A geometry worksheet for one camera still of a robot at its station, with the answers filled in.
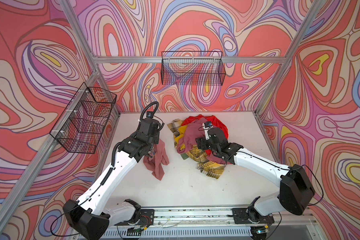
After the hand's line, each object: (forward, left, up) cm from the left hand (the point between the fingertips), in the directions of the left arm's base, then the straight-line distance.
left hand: (152, 129), depth 75 cm
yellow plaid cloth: (-11, -34, -24) cm, 43 cm away
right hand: (+2, -27, -12) cm, 30 cm away
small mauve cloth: (-11, 0, -16) cm, 20 cm away
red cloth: (+16, -37, -13) cm, 42 cm away
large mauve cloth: (+8, -19, -15) cm, 25 cm away
